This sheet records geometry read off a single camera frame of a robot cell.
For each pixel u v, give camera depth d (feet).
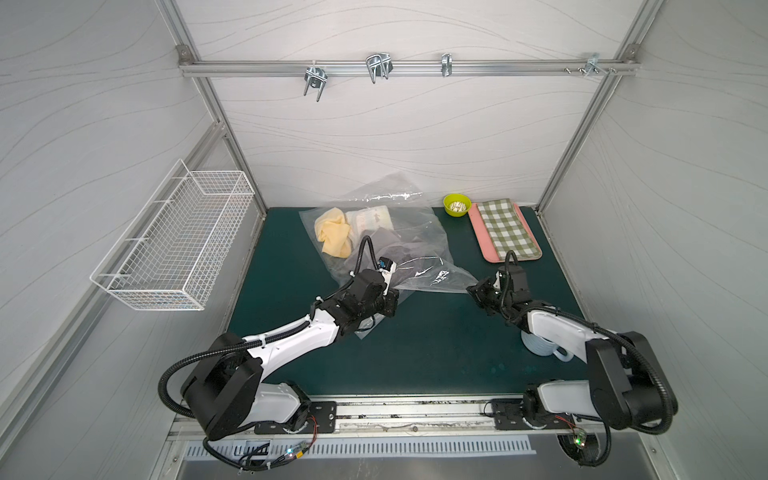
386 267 2.41
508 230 3.76
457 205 3.89
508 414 2.41
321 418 2.41
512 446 2.31
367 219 3.67
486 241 3.66
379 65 2.51
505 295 2.34
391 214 3.77
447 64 2.56
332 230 3.64
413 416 2.46
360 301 2.08
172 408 1.39
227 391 1.34
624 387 1.39
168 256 2.21
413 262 2.91
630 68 2.59
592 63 2.51
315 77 2.60
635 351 1.46
